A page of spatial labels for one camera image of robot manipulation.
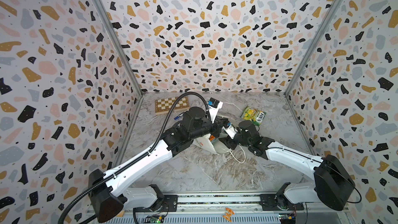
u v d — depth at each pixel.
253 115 1.06
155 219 0.70
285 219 0.72
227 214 0.71
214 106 0.57
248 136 0.64
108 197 0.37
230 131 0.73
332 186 0.42
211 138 0.87
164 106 1.10
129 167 0.42
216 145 0.84
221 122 0.59
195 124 0.50
